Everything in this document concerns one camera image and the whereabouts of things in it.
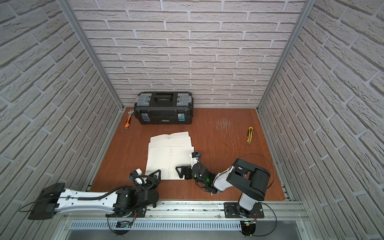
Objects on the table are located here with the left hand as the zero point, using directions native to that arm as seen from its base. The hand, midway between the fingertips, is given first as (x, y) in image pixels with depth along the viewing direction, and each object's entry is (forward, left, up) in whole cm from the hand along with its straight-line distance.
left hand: (163, 172), depth 80 cm
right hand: (+3, -10, -4) cm, 11 cm away
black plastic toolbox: (+39, +3, +11) cm, 41 cm away
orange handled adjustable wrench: (+53, +34, -6) cm, 63 cm away
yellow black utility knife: (+29, -57, -4) cm, 64 cm away
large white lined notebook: (+10, +1, -5) cm, 11 cm away
